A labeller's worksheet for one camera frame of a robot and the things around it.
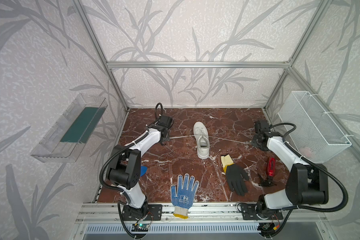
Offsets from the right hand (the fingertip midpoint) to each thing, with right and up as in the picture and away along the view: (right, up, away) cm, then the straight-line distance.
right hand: (260, 139), depth 90 cm
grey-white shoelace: (-30, +1, +12) cm, 32 cm away
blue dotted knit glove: (-46, -30, -13) cm, 57 cm away
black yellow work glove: (-16, -21, -4) cm, 27 cm away
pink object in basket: (+14, -4, -18) cm, 23 cm away
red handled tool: (+3, -19, -5) cm, 20 cm away
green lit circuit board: (-67, -41, -18) cm, 81 cm away
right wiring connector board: (-4, -42, -16) cm, 45 cm away
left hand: (-60, +4, +4) cm, 61 cm away
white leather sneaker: (-35, +1, +2) cm, 36 cm away
